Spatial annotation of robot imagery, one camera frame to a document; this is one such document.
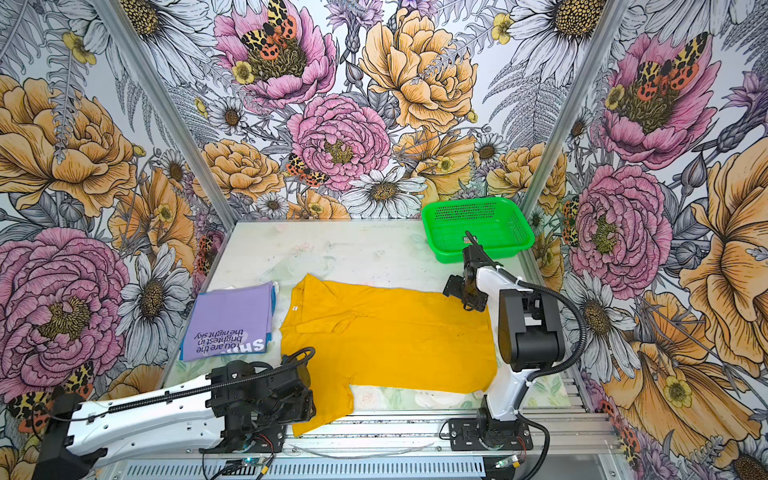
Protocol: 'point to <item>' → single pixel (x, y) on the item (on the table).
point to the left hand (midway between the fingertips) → (296, 422)
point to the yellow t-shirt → (396, 340)
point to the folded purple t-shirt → (230, 322)
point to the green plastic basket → (494, 221)
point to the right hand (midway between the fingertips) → (459, 304)
